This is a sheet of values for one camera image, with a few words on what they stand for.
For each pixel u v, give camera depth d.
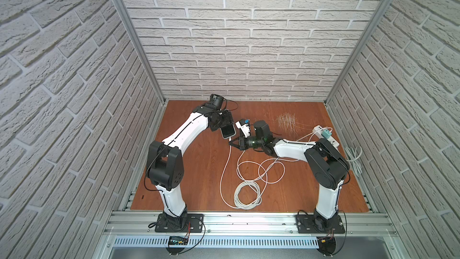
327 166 0.50
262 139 0.74
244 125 0.83
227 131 0.85
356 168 0.90
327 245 0.70
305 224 0.73
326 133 0.95
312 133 0.92
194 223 0.73
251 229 0.74
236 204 0.79
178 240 0.71
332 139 0.97
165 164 0.48
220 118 0.76
